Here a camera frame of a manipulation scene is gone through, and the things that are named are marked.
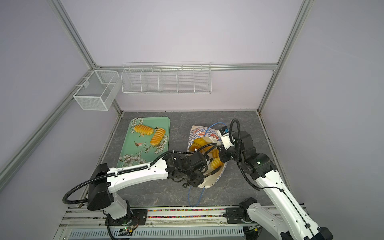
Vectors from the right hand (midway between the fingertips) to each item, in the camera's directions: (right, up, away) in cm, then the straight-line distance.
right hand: (219, 147), depth 72 cm
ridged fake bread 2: (0, -11, +11) cm, 16 cm away
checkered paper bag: (-4, +6, +7) cm, 10 cm away
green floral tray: (-46, +1, +31) cm, 55 cm away
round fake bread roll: (-10, 0, +18) cm, 20 cm away
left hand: (-10, -17, +1) cm, 20 cm away
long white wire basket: (-31, +42, +25) cm, 58 cm away
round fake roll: (-3, -1, -10) cm, 10 cm away
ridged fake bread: (-38, +2, +29) cm, 48 cm away
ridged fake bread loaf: (-49, +7, +33) cm, 59 cm away
